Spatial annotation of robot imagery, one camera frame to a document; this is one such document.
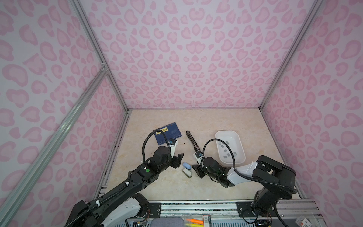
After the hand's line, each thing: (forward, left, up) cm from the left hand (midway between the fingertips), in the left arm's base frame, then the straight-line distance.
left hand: (179, 150), depth 79 cm
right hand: (-2, -9, -13) cm, 16 cm away
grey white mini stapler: (-8, -4, -12) cm, 15 cm away
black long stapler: (+9, -11, -13) cm, 19 cm away
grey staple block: (-1, -23, +5) cm, 23 cm away
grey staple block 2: (+4, -36, -15) cm, 39 cm away
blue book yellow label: (+25, +7, -16) cm, 30 cm away
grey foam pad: (-32, +6, -11) cm, 34 cm away
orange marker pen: (-31, -8, -14) cm, 35 cm away
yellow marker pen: (-33, -7, -14) cm, 37 cm away
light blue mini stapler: (-3, -4, -13) cm, 14 cm away
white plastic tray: (+15, -38, -14) cm, 43 cm away
